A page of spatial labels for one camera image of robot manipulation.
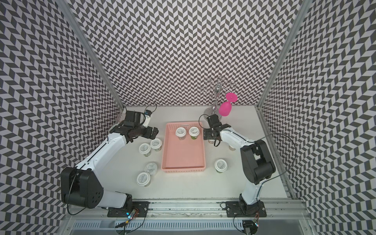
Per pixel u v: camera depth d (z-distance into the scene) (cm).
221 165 81
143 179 77
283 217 73
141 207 73
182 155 95
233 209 73
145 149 87
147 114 77
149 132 76
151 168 82
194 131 94
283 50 83
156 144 90
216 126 72
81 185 41
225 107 96
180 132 96
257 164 48
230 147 90
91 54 89
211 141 94
